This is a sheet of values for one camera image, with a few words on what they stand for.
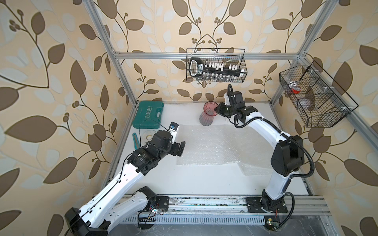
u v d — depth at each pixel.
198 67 0.85
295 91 0.82
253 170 0.85
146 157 0.49
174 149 0.64
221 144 0.96
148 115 1.07
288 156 0.48
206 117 0.93
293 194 0.68
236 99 0.68
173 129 0.62
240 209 0.74
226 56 0.91
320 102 0.73
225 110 0.76
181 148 0.66
